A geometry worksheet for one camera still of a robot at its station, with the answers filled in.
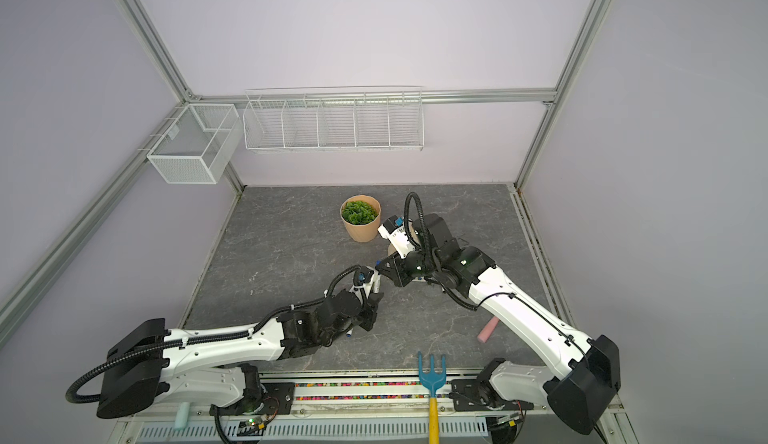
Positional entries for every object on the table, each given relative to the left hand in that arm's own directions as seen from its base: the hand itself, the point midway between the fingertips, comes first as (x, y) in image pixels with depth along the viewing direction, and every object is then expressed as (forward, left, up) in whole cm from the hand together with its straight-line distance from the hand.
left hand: (380, 297), depth 76 cm
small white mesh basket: (+52, +60, +11) cm, 80 cm away
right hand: (+3, 0, +9) cm, 9 cm away
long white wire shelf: (+56, +13, +17) cm, 60 cm away
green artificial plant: (+31, +6, -3) cm, 32 cm away
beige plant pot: (+26, +6, -8) cm, 28 cm away
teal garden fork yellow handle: (-18, -12, -13) cm, 26 cm away
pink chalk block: (-6, -30, -12) cm, 33 cm away
